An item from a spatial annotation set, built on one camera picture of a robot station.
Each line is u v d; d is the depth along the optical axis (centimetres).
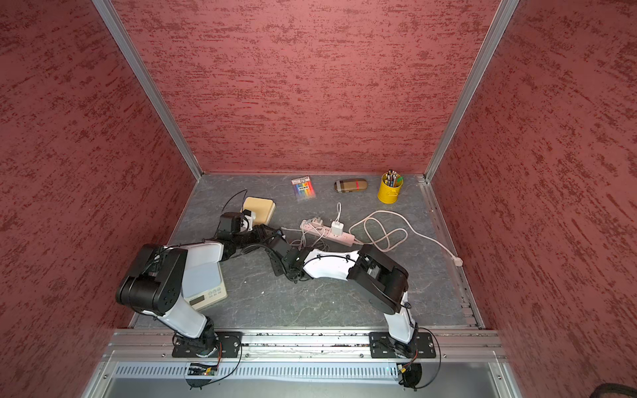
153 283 47
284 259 68
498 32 76
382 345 74
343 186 113
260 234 85
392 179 98
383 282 49
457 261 95
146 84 87
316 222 96
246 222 81
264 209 107
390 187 103
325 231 100
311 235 97
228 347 74
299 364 71
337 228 94
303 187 114
